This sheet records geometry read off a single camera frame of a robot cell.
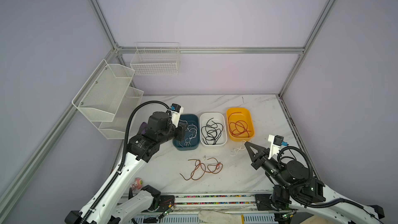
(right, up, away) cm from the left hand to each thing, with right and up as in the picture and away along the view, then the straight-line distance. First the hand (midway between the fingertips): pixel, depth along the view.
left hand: (186, 127), depth 70 cm
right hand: (+25, -6, -8) cm, 27 cm away
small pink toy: (-25, -29, +7) cm, 39 cm away
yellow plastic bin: (+38, +3, +38) cm, 53 cm away
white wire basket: (-22, +40, +26) cm, 53 cm away
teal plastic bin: (+1, -10, +23) cm, 26 cm away
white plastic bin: (+19, +2, +34) cm, 39 cm away
